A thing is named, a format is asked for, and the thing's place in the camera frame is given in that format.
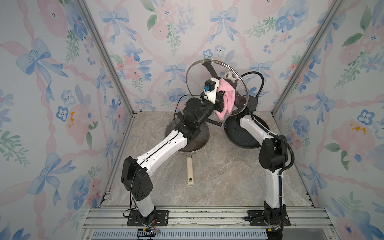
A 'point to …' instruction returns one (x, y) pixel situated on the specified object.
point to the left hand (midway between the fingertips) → (228, 85)
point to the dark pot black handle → (237, 135)
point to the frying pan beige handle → (190, 171)
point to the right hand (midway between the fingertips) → (214, 81)
